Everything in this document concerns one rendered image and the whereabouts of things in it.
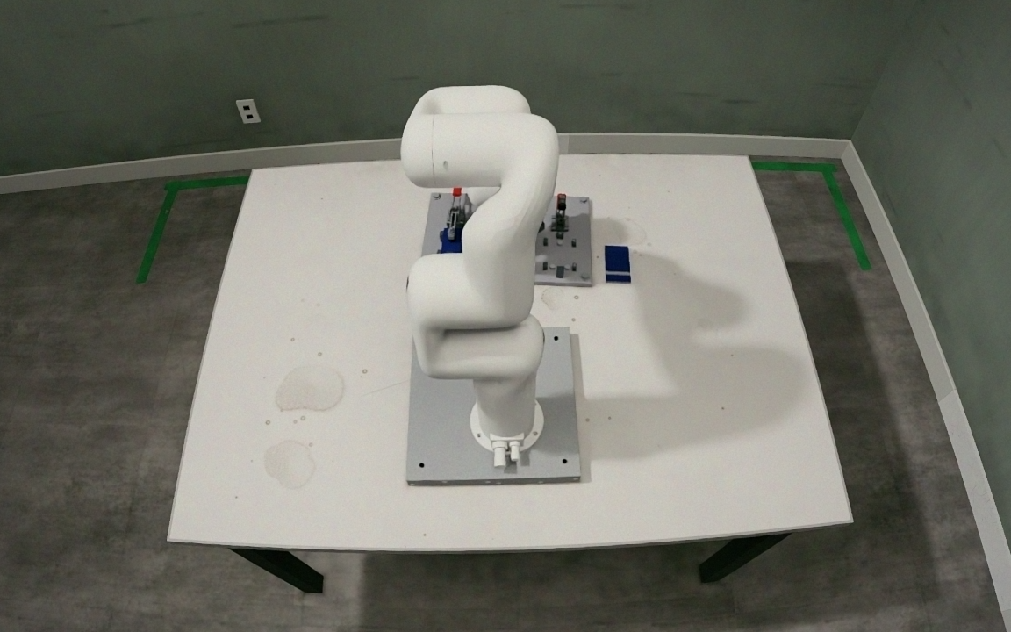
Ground grey toggle clamp with red handle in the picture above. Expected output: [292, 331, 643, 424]
[447, 188, 465, 242]

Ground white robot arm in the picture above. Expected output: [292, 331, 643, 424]
[401, 86, 559, 469]

